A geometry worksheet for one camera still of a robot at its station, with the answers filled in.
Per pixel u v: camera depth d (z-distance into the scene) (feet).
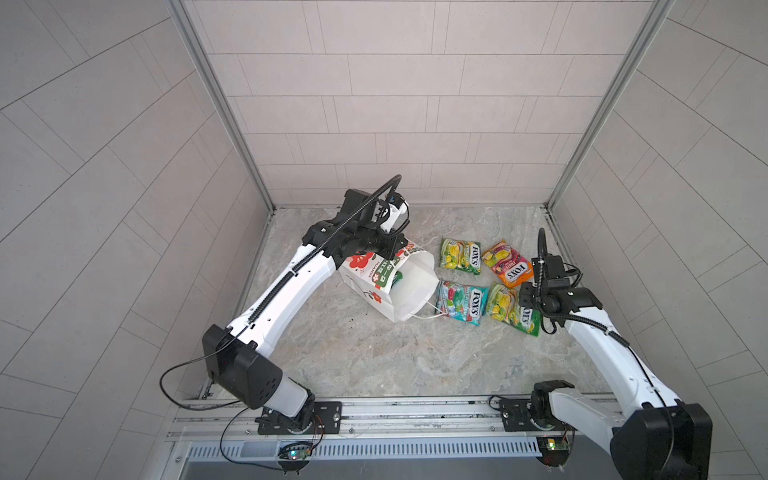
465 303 2.85
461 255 3.25
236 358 1.25
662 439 1.21
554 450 2.23
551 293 1.95
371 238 1.99
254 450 2.26
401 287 2.98
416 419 2.37
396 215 2.11
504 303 2.90
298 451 2.11
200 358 1.24
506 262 3.19
